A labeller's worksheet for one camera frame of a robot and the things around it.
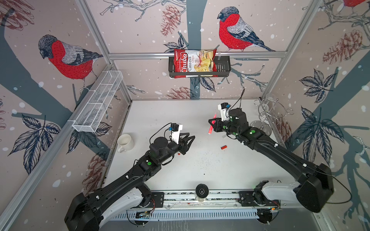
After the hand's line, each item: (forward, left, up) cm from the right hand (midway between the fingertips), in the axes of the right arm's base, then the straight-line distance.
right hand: (209, 120), depth 78 cm
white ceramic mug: (-7, +50, -16) cm, 53 cm away
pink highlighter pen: (-4, -1, -1) cm, 5 cm away
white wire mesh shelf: (+6, +63, +7) cm, 63 cm away
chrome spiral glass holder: (+19, -44, -13) cm, 50 cm away
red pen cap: (-4, -12, -24) cm, 27 cm away
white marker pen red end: (-19, +15, -2) cm, 25 cm away
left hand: (-11, +8, +2) cm, 13 cm away
